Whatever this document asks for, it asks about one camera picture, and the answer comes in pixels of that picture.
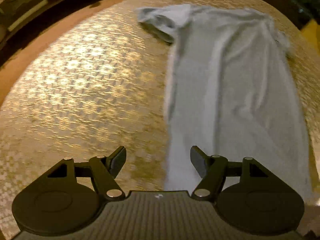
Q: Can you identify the round floral lace tablecloth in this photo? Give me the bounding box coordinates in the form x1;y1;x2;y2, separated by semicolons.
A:
1;0;319;239

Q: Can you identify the light blue t-shirt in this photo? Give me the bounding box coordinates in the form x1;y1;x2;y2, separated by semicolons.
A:
137;4;312;200

